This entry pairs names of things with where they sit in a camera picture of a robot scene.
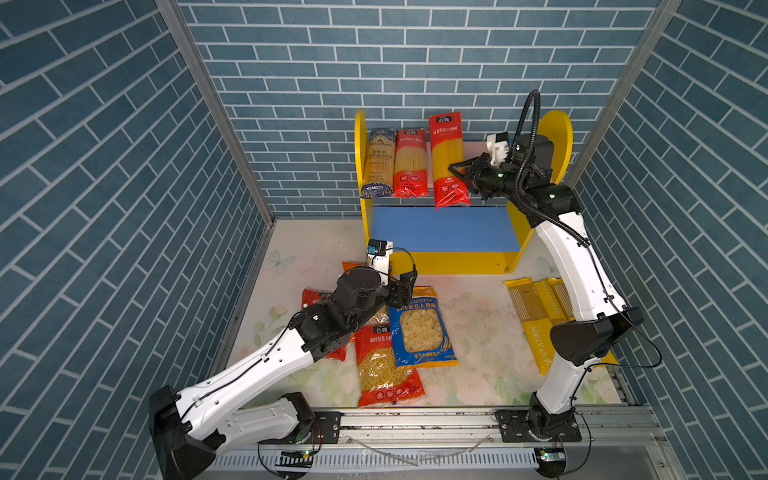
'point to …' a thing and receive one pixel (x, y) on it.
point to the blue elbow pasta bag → (419, 332)
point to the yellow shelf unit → (410, 236)
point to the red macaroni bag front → (379, 379)
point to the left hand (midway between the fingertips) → (408, 273)
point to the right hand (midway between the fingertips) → (445, 163)
